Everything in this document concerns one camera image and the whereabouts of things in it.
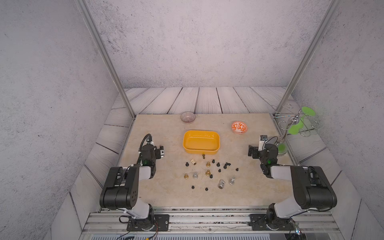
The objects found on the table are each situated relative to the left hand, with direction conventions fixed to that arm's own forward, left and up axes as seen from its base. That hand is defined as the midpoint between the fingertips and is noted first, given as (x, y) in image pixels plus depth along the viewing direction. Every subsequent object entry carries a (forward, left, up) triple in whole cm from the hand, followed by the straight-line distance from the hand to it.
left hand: (154, 145), depth 95 cm
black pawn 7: (-14, -40, -7) cm, 43 cm away
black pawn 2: (-24, -24, -7) cm, 34 cm away
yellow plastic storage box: (+7, -29, -6) cm, 30 cm away
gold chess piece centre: (-16, -33, -5) cm, 37 cm away
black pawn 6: (-10, -40, -6) cm, 41 cm away
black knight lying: (-12, -43, -5) cm, 45 cm away
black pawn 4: (-18, -35, -7) cm, 40 cm away
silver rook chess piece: (-23, -40, -6) cm, 46 cm away
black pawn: (-10, -20, -6) cm, 23 cm away
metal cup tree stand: (-1, -82, +19) cm, 84 cm away
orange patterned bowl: (+18, -58, -5) cm, 61 cm away
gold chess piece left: (-18, -20, -6) cm, 27 cm away
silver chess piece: (-18, -25, -5) cm, 31 cm away
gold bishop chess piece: (-10, -33, -6) cm, 35 cm away
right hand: (-1, -65, +1) cm, 65 cm away
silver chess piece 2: (-22, -46, -6) cm, 51 cm away
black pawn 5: (-9, -37, -6) cm, 38 cm away
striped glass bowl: (+29, -21, -5) cm, 36 cm away
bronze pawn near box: (-3, -31, -7) cm, 32 cm away
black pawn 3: (-25, -31, -7) cm, 41 cm away
